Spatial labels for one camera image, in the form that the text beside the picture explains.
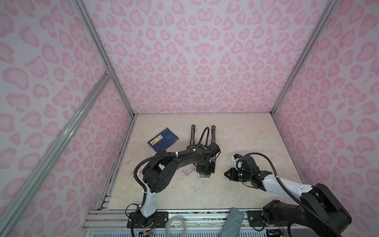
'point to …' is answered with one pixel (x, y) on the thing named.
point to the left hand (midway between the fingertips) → (212, 172)
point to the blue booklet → (163, 140)
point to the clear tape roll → (171, 232)
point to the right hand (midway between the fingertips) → (225, 173)
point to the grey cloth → (233, 224)
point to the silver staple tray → (203, 176)
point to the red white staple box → (188, 169)
